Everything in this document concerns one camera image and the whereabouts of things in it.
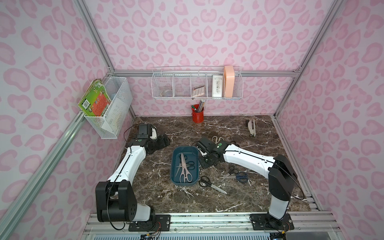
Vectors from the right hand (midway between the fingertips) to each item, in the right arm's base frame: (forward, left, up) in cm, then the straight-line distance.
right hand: (201, 163), depth 84 cm
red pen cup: (+41, +3, -6) cm, 41 cm away
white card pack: (+41, -9, +22) cm, 47 cm away
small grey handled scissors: (+3, +7, -8) cm, 11 cm away
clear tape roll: (+37, +22, +20) cm, 48 cm away
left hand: (+11, +21, +7) cm, 25 cm away
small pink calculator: (+40, +2, +20) cm, 44 cm away
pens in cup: (+45, +2, +1) cm, 45 cm away
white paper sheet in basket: (+19, +48, +19) cm, 55 cm away
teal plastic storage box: (+10, +7, -6) cm, 14 cm away
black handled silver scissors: (-8, -3, -8) cm, 12 cm away
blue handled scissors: (-4, -23, -9) cm, 25 cm away
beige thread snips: (+33, -36, -8) cm, 50 cm away
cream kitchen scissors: (+21, -10, -9) cm, 25 cm away
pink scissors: (-3, +10, -7) cm, 12 cm away
